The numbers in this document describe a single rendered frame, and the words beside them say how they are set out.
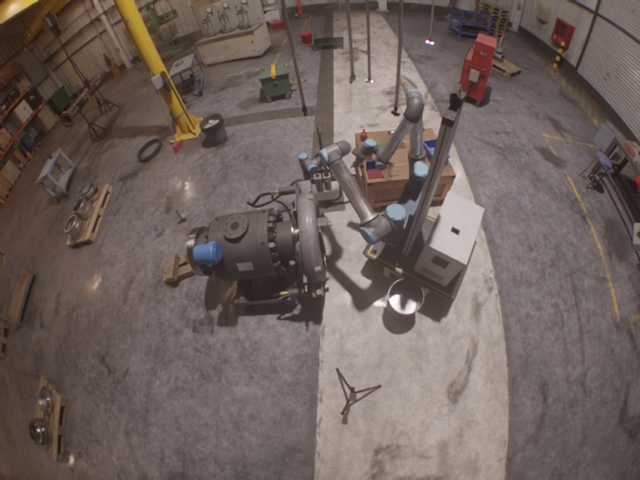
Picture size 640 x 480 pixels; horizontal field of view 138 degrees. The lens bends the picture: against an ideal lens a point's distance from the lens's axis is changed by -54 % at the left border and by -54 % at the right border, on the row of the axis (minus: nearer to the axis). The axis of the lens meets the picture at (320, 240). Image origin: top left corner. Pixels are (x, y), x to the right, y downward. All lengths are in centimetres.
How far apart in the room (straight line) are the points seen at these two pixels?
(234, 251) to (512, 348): 276
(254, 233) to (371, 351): 146
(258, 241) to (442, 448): 243
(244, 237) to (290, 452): 196
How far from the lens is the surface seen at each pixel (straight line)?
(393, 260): 239
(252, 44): 736
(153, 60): 474
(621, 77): 966
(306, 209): 187
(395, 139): 193
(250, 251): 200
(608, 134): 680
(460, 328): 272
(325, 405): 252
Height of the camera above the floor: 249
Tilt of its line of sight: 61 degrees down
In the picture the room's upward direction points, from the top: 14 degrees counter-clockwise
